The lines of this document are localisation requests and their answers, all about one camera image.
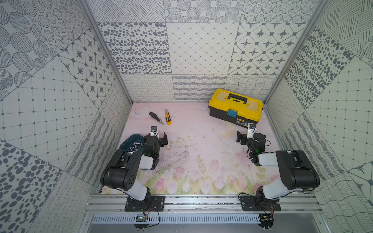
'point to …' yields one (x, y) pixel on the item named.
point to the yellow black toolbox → (234, 108)
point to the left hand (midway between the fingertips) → (156, 132)
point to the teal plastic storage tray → (136, 143)
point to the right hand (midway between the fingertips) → (245, 133)
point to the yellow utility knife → (167, 116)
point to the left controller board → (141, 218)
